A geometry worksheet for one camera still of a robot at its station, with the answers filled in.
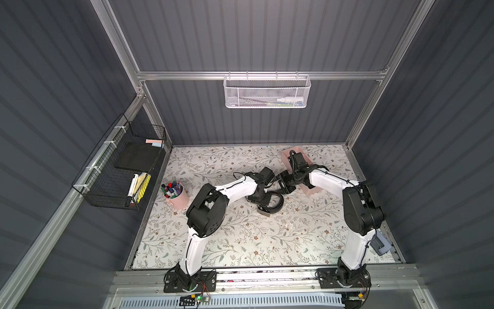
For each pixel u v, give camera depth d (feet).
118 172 2.40
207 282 2.39
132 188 2.25
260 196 2.66
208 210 1.78
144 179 2.32
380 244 2.64
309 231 2.84
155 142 2.77
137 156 2.55
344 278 2.16
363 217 1.65
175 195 2.84
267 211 2.92
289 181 2.69
